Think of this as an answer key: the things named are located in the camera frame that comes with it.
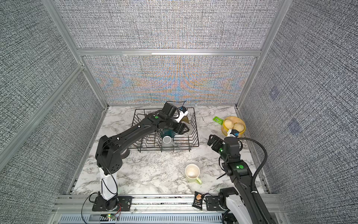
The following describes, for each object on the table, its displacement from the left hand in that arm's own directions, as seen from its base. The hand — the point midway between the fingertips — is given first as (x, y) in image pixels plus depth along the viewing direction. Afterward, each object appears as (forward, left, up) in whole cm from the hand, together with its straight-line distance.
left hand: (187, 126), depth 83 cm
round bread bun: (+10, -31, -12) cm, 35 cm away
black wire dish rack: (0, +22, -15) cm, 26 cm away
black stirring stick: (-23, -20, -19) cm, 36 cm away
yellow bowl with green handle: (+15, -37, -14) cm, 42 cm away
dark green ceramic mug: (+5, +14, -13) cm, 19 cm away
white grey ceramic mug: (-7, +13, -7) cm, 16 cm away
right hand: (-8, -15, +2) cm, 17 cm away
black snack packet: (-36, -3, -17) cm, 40 cm away
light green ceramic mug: (-21, -2, -18) cm, 28 cm away
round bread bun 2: (+7, -38, -12) cm, 40 cm away
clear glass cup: (-1, -1, +1) cm, 2 cm away
